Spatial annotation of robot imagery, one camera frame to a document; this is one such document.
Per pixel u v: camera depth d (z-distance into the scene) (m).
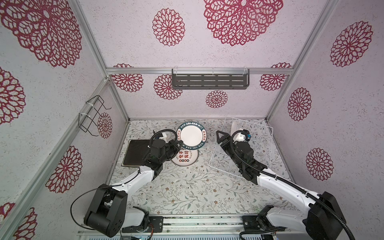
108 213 0.41
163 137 0.78
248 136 0.68
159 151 0.64
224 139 0.68
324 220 0.40
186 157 0.98
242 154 0.58
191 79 0.93
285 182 0.49
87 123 0.78
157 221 0.75
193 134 0.87
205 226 0.74
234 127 0.99
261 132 1.14
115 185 0.46
